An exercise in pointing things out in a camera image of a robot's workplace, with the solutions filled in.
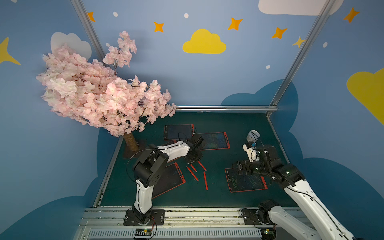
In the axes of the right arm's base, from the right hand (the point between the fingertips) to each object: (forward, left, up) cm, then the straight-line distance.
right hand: (241, 162), depth 75 cm
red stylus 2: (+3, +25, -17) cm, 30 cm away
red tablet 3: (-4, -2, -18) cm, 18 cm away
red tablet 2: (+24, +11, -18) cm, 32 cm away
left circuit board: (-31, +48, -20) cm, 61 cm away
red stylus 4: (-4, +17, -17) cm, 25 cm away
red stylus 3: (-1, +25, -17) cm, 31 cm away
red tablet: (+31, +39, -18) cm, 53 cm away
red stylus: (+6, +21, -17) cm, 28 cm away
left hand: (+10, +21, -16) cm, 28 cm away
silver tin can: (+28, -15, -13) cm, 34 cm away
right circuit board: (-27, -14, -21) cm, 37 cm away
